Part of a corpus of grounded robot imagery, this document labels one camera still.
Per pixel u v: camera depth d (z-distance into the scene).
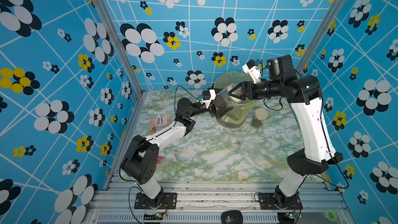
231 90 0.58
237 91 0.57
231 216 0.68
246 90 0.53
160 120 1.02
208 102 0.60
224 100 0.71
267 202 0.72
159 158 0.87
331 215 0.70
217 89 0.66
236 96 0.57
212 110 0.64
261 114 0.92
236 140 0.93
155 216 0.71
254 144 0.93
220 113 0.62
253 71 0.55
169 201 0.74
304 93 0.40
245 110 0.77
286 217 0.71
